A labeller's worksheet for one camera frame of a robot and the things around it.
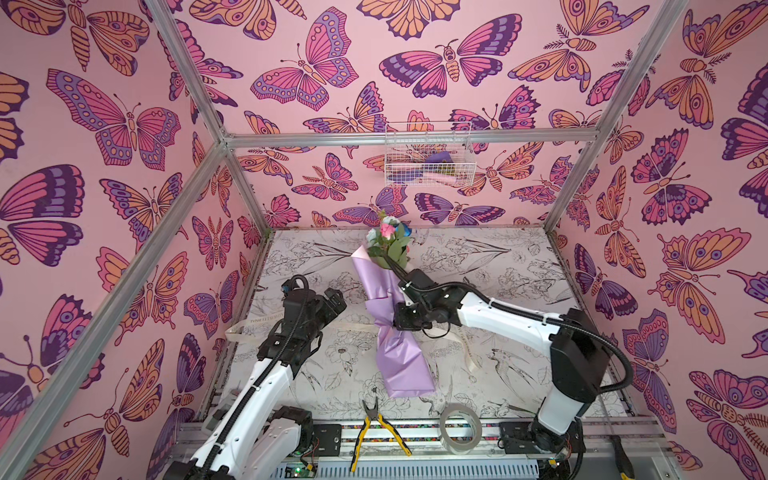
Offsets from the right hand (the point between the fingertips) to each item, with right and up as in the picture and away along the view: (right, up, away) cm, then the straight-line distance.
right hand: (390, 320), depth 82 cm
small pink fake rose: (-1, +26, +10) cm, 28 cm away
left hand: (-15, +7, -1) cm, 17 cm away
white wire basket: (+12, +50, +13) cm, 54 cm away
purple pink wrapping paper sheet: (+3, -8, -8) cm, 11 cm away
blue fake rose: (+5, +26, +14) cm, 30 cm away
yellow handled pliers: (-4, -23, -5) cm, 24 cm away
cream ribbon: (-51, -7, +14) cm, 53 cm away
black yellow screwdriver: (+54, -31, -14) cm, 64 cm away
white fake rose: (-6, +24, +14) cm, 28 cm away
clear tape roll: (+15, -27, -12) cm, 33 cm away
